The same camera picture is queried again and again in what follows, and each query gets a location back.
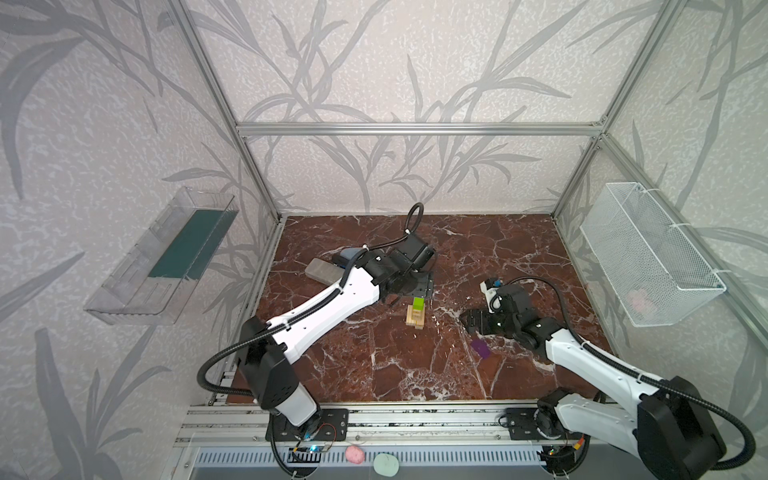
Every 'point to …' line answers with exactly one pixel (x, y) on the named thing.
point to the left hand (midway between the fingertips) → (423, 277)
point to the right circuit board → (558, 459)
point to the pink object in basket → (637, 300)
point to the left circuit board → (310, 454)
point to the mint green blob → (386, 465)
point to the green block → (418, 303)
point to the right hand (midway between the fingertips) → (473, 307)
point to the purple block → (481, 347)
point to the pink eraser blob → (354, 454)
